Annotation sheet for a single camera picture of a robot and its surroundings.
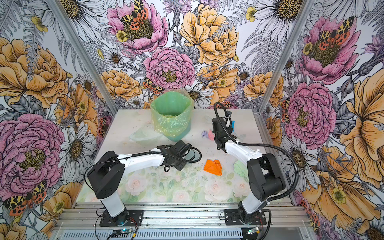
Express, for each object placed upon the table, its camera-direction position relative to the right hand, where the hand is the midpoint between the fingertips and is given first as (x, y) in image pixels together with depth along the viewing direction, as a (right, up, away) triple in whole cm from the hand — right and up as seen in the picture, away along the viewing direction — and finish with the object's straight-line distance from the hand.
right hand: (222, 127), depth 92 cm
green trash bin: (-33, +10, +16) cm, 38 cm away
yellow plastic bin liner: (-33, +12, +15) cm, 38 cm away
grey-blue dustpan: (-18, -14, -16) cm, 28 cm away
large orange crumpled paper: (-6, -23, -1) cm, 24 cm away
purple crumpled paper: (-10, -5, +13) cm, 17 cm away
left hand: (-26, -22, -3) cm, 35 cm away
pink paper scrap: (-5, -6, +15) cm, 17 cm away
